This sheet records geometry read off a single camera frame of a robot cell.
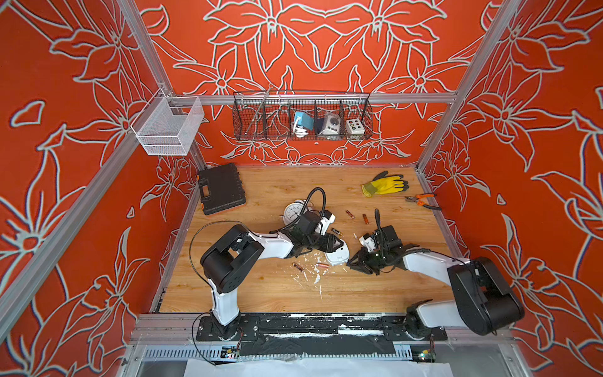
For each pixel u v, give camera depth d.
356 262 0.82
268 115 1.01
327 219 0.81
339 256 0.85
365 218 1.00
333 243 0.79
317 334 0.73
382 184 1.10
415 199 1.04
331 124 0.91
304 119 0.85
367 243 0.85
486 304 0.42
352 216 1.01
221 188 1.03
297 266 0.86
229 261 0.48
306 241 0.74
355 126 0.95
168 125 0.94
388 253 0.70
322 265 0.86
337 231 0.95
